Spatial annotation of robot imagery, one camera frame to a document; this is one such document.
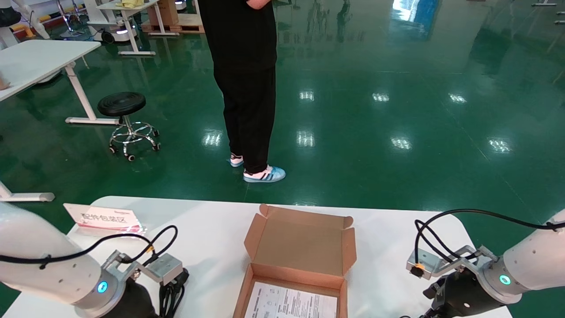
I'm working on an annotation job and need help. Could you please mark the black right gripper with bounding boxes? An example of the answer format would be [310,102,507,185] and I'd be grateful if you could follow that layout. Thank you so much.
[419,268,500,318]

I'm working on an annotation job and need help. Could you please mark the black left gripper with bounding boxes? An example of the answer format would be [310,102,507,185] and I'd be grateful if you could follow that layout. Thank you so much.
[104,282,159,318]

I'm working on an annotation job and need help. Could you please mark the black power cable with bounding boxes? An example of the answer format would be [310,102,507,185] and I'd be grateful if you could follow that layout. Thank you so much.
[158,268,190,318]

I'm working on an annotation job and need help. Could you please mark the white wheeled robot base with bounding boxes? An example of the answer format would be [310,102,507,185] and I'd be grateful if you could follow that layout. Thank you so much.
[99,26,135,44]

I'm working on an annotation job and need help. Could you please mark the open cardboard storage box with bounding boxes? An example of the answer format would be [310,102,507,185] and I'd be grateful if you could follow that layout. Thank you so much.
[233,203,357,318]

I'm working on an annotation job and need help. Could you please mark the acrylic sign holder red label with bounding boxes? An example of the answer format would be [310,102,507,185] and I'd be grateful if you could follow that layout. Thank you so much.
[63,203,147,235]

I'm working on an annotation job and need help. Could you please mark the white printed manual sheet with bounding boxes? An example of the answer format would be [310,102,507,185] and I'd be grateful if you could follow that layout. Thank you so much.
[244,282,338,318]

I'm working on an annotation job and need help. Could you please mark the black round chrome stool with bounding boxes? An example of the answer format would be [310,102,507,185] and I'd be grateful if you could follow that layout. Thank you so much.
[97,91,161,162]

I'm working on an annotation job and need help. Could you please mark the white side table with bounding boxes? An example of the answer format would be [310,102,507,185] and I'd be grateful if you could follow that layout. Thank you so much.
[0,40,120,202]

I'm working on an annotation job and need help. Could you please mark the person in black clothes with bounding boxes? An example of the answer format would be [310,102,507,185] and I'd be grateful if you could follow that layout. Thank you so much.
[197,0,286,183]

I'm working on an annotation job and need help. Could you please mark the wooden pallet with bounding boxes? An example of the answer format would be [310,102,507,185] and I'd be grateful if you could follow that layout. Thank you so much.
[141,13,206,34]

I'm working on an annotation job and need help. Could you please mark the brown cardboard carton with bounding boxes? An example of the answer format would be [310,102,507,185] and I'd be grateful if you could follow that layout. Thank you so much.
[147,0,178,26]

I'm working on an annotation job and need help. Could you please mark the white table with yellow cloth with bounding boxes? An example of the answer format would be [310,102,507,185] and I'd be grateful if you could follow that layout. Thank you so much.
[96,0,160,57]

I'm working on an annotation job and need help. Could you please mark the white humanoid robot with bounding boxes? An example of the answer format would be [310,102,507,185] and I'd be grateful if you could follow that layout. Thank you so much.
[0,0,50,50]

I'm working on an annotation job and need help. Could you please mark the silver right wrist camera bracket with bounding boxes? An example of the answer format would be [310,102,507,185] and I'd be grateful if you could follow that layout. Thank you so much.
[406,246,499,280]

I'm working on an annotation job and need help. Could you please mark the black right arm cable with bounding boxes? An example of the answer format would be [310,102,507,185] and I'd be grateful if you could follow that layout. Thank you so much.
[414,209,565,265]

